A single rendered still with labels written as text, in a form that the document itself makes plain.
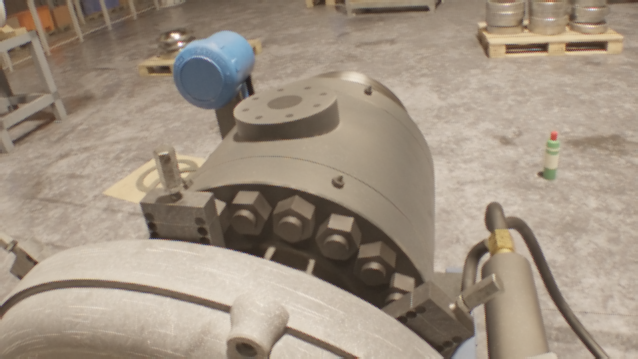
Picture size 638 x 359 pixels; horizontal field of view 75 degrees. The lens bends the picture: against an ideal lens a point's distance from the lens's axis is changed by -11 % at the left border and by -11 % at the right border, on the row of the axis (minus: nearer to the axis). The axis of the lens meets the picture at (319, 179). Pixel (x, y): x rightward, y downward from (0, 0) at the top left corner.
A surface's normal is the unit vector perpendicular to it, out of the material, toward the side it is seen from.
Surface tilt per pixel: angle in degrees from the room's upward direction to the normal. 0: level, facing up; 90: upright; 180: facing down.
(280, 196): 90
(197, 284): 13
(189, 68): 90
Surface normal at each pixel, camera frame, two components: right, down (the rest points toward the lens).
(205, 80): -0.21, 0.52
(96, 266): -0.24, -0.84
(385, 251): 0.64, -0.57
